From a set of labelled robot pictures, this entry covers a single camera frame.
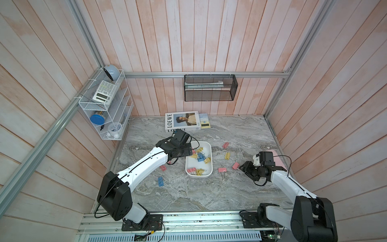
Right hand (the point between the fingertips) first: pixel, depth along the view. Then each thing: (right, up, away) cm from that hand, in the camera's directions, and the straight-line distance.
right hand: (242, 167), depth 90 cm
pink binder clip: (-7, +13, +12) cm, 19 cm away
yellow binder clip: (-7, +6, +7) cm, 11 cm away
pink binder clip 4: (-48, -1, +1) cm, 48 cm away
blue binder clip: (-49, -7, -4) cm, 49 cm away
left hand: (-35, +10, -6) cm, 37 cm away
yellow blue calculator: (-20, +30, +26) cm, 45 cm away
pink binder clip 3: (-3, 0, +3) cm, 4 cm away
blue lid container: (-80, +28, -13) cm, 86 cm away
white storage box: (-25, +1, +4) cm, 26 cm away
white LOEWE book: (-33, +30, +23) cm, 51 cm away
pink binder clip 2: (-12, -2, +1) cm, 12 cm away
